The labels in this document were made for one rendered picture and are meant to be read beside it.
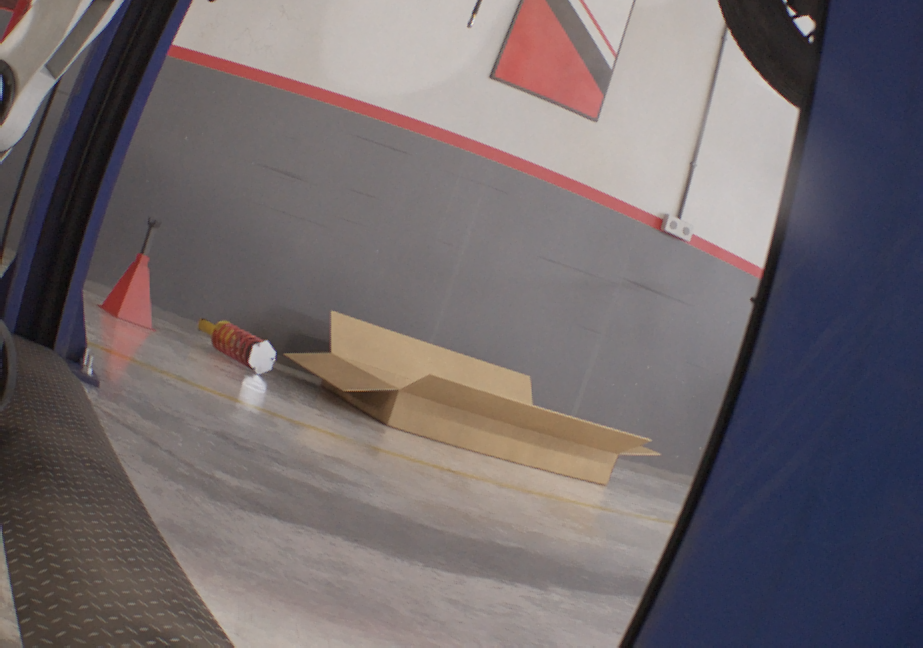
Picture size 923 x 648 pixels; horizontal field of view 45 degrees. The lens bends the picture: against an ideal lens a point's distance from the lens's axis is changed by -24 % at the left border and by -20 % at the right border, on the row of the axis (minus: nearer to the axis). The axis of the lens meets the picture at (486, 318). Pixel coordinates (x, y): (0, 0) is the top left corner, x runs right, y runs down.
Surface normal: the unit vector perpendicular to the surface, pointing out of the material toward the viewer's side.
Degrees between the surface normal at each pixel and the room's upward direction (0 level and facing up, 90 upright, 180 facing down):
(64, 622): 23
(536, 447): 90
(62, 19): 111
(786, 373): 90
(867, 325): 90
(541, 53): 90
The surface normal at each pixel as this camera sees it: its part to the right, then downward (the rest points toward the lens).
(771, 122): 0.42, 0.14
